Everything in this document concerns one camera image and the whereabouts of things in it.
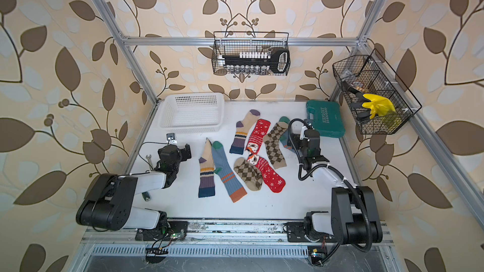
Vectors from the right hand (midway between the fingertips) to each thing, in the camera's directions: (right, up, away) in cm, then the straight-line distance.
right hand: (300, 135), depth 91 cm
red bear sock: (-20, -1, +14) cm, 25 cm away
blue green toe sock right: (-5, -4, +12) cm, 14 cm away
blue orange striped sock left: (-38, -16, +1) cm, 41 cm away
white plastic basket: (-61, +12, +25) cm, 67 cm away
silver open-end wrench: (-75, -15, +4) cm, 77 cm away
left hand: (-63, -5, +2) cm, 63 cm away
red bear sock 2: (-15, -21, -2) cm, 26 cm away
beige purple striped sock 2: (-29, +3, +17) cm, 34 cm away
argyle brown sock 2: (-24, -18, -2) cm, 30 cm away
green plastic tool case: (+19, +9, +15) cm, 26 cm away
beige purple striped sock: (-45, -19, -1) cm, 49 cm away
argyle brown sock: (-12, -6, +9) cm, 16 cm away
